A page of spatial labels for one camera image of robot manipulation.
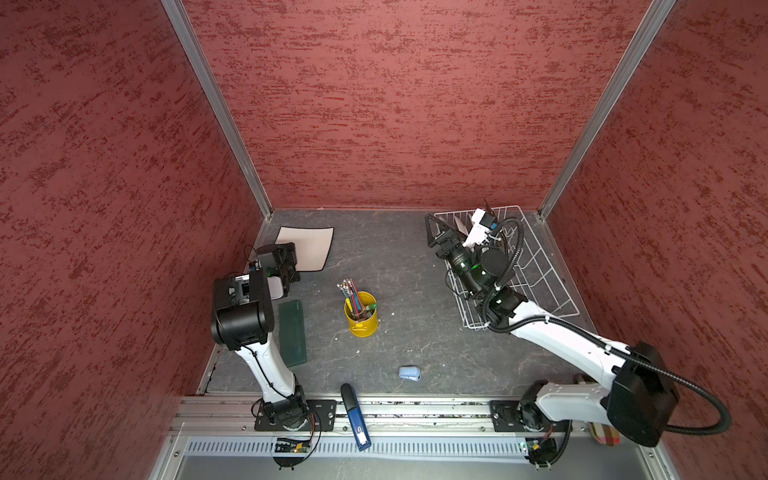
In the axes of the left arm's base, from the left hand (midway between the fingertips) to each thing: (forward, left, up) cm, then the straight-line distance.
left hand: (299, 252), depth 101 cm
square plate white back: (+3, -4, 0) cm, 5 cm away
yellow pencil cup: (-28, -26, +5) cm, 38 cm away
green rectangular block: (-27, -3, -4) cm, 27 cm away
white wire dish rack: (-8, -81, -2) cm, 82 cm away
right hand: (-13, -41, +30) cm, 52 cm away
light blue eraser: (-39, -38, -1) cm, 54 cm away
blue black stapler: (-50, -25, -1) cm, 56 cm away
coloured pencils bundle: (-22, -22, +11) cm, 32 cm away
